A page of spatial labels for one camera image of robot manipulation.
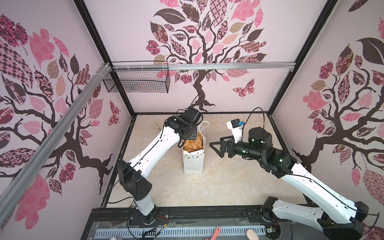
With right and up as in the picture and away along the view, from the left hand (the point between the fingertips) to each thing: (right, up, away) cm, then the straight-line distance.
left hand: (188, 135), depth 78 cm
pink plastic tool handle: (+13, -46, -10) cm, 49 cm away
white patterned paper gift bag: (+3, -14, -2) cm, 15 cm away
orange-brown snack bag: (+3, -5, +2) cm, 6 cm away
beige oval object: (+30, -45, -11) cm, 55 cm away
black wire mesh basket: (-44, +43, +44) cm, 76 cm away
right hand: (+13, -1, -15) cm, 20 cm away
